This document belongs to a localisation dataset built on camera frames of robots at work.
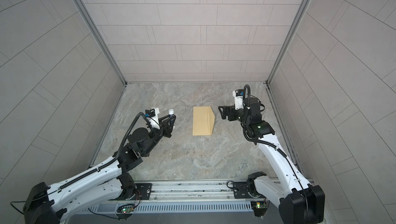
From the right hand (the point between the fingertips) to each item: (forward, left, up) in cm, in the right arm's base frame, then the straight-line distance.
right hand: (225, 106), depth 77 cm
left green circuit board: (-38, +46, -18) cm, 62 cm away
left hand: (-6, +23, +3) cm, 24 cm away
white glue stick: (-6, +26, +6) cm, 27 cm away
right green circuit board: (-40, -11, -23) cm, 48 cm away
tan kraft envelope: (+6, +12, -22) cm, 26 cm away
